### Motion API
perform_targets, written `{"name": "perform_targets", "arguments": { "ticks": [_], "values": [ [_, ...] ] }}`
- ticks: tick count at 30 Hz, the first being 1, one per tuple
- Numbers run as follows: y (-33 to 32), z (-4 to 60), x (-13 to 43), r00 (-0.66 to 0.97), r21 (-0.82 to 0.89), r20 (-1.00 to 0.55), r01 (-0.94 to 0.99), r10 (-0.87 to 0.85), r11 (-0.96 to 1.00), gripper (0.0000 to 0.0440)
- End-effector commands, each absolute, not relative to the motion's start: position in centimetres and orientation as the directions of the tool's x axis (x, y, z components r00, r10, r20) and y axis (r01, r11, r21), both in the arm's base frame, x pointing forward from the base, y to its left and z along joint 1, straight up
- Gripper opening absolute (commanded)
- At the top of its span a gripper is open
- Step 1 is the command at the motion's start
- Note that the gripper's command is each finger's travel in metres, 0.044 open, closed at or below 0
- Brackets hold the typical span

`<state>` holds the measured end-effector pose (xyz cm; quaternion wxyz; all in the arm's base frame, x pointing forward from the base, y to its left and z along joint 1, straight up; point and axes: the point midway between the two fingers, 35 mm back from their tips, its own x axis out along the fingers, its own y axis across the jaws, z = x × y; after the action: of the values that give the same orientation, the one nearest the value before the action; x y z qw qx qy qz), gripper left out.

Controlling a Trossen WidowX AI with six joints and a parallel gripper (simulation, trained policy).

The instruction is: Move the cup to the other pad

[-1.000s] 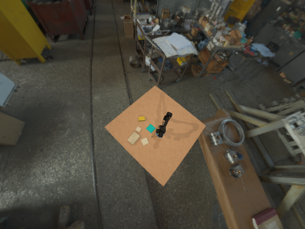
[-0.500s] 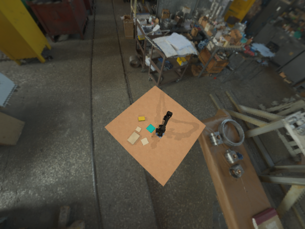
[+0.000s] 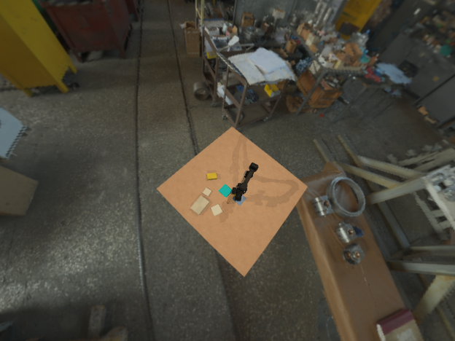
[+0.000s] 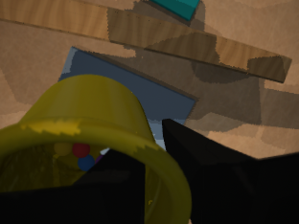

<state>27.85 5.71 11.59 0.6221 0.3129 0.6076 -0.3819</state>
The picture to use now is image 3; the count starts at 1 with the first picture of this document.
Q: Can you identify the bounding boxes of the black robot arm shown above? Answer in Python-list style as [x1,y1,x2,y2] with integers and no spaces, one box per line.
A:
[232,163,259,200]

